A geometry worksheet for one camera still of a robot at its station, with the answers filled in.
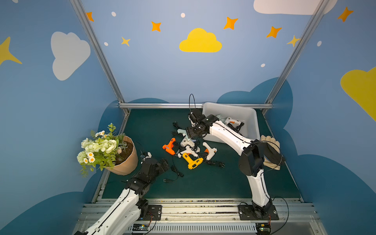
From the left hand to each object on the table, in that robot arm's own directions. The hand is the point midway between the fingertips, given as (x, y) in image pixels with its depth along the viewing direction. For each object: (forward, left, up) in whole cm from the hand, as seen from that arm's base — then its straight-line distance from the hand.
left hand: (162, 161), depth 85 cm
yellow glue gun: (+2, -17, -6) cm, 18 cm away
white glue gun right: (+11, -30, -6) cm, 33 cm away
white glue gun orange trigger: (+35, -49, -3) cm, 60 cm away
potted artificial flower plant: (-5, +18, +20) cm, 28 cm away
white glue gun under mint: (+14, -16, -6) cm, 22 cm away
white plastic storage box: (+41, -60, 0) cm, 72 cm away
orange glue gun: (+13, -2, -7) cm, 15 cm away
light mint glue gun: (+39, -40, -5) cm, 56 cm away
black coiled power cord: (+34, -4, -6) cm, 35 cm away
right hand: (+19, -18, +6) cm, 27 cm away
